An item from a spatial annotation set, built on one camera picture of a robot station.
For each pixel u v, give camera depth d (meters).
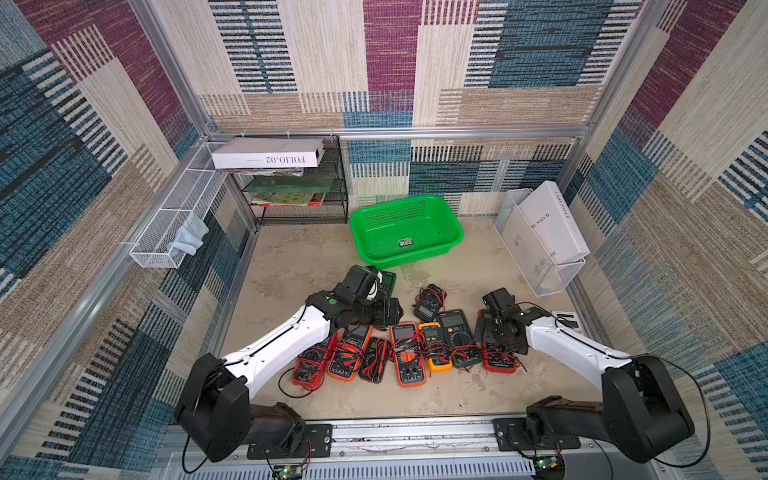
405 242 1.12
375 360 0.83
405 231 1.19
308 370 0.79
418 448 0.73
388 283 0.99
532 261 0.97
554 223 0.91
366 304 0.68
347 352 0.83
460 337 0.87
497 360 0.83
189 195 1.02
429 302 0.94
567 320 0.93
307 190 0.93
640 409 0.42
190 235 0.68
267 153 0.81
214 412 0.40
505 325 0.66
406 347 0.85
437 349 0.84
